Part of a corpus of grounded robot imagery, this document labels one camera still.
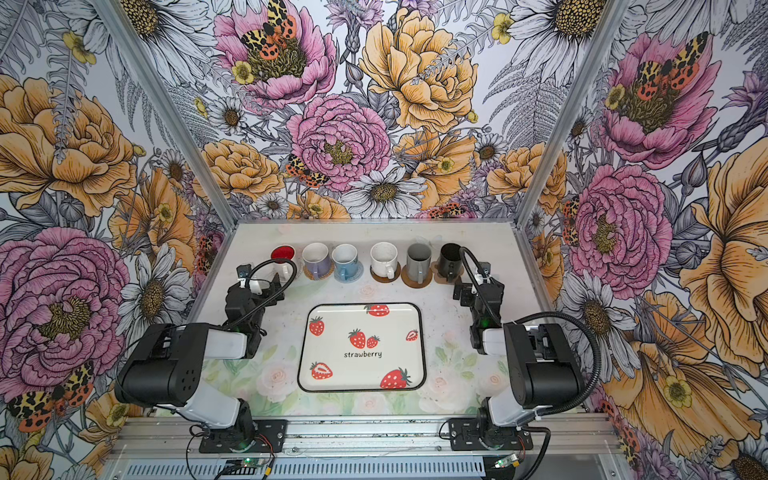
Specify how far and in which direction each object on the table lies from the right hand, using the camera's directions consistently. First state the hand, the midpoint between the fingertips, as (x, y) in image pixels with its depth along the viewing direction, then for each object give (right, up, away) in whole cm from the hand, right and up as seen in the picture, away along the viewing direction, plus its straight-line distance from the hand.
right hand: (475, 284), depth 94 cm
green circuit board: (-58, -39, -24) cm, 74 cm away
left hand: (-65, 0, -1) cm, 65 cm away
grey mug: (-17, +7, +2) cm, 19 cm away
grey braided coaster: (-38, +1, +11) cm, 40 cm away
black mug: (-7, +7, +5) cm, 11 cm away
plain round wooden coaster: (-19, -1, +7) cm, 20 cm away
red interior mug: (-61, +4, +5) cm, 61 cm away
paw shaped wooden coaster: (-10, +1, +11) cm, 14 cm away
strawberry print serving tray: (-34, -18, -5) cm, 39 cm away
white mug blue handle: (-41, +7, +3) cm, 41 cm away
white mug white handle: (-29, +8, +10) cm, 31 cm away
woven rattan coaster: (-53, +3, +3) cm, 53 cm away
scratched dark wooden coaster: (-28, +1, +7) cm, 29 cm away
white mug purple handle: (-52, +7, +11) cm, 53 cm away
